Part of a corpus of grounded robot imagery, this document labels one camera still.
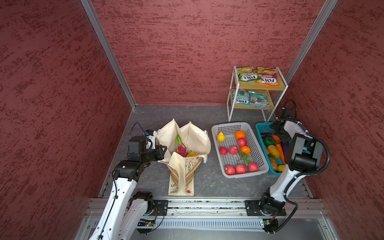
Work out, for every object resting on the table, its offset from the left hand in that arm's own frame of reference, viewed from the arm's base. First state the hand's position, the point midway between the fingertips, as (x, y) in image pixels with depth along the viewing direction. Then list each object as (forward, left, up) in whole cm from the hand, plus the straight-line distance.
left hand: (166, 151), depth 75 cm
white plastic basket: (+9, -43, -15) cm, 46 cm away
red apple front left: (-5, -34, -12) cm, 37 cm away
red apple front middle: (-4, -41, -12) cm, 43 cm away
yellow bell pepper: (+8, -63, -13) cm, 65 cm away
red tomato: (+15, -67, -10) cm, 69 cm away
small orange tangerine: (+9, -46, -12) cm, 49 cm away
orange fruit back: (+20, -45, -13) cm, 51 cm away
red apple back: (+14, -45, -13) cm, 49 cm away
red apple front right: (-3, -48, -13) cm, 50 cm away
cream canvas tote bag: (-10, -9, -1) cm, 13 cm away
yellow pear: (+18, -32, -14) cm, 39 cm away
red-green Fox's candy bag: (+38, -58, +1) cm, 69 cm away
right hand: (+20, -68, -11) cm, 72 cm away
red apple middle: (+8, -39, -13) cm, 42 cm away
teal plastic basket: (-2, -61, -12) cm, 62 cm away
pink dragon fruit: (+7, -6, -10) cm, 14 cm away
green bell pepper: (+15, -63, -13) cm, 66 cm away
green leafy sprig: (+3, -46, -14) cm, 49 cm away
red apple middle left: (+7, -32, -13) cm, 36 cm away
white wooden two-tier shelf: (+35, -52, +13) cm, 64 cm away
